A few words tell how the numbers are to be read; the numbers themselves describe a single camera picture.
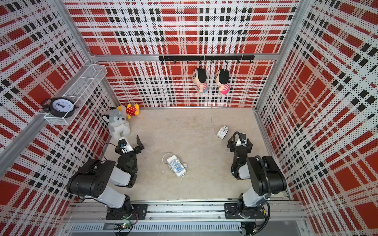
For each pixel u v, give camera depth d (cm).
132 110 114
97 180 46
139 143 81
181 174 84
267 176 44
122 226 69
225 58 89
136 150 80
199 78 91
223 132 96
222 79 94
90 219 72
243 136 77
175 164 86
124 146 72
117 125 94
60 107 64
